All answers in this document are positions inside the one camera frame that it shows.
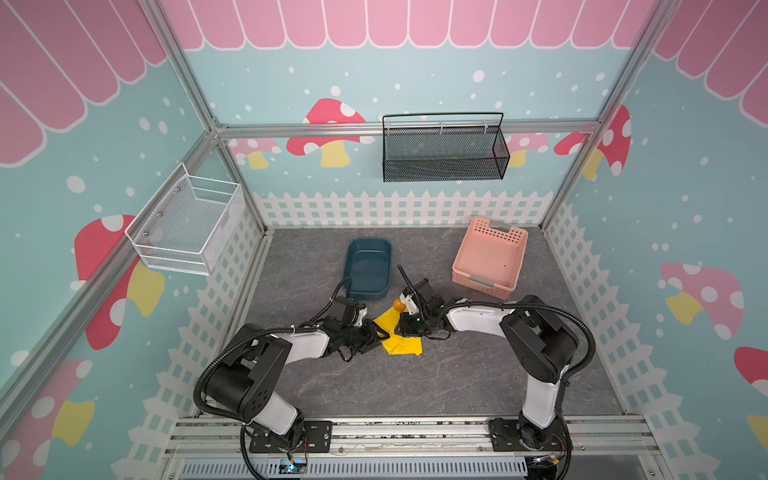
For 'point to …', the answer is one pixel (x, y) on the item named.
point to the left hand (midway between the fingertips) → (386, 343)
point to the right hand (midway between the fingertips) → (394, 330)
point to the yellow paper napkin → (397, 345)
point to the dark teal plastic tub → (368, 265)
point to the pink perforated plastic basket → (487, 259)
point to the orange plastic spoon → (399, 305)
